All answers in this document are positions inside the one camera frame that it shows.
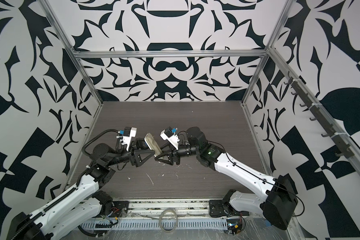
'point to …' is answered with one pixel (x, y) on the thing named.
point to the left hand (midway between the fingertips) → (155, 146)
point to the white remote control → (152, 144)
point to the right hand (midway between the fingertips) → (158, 155)
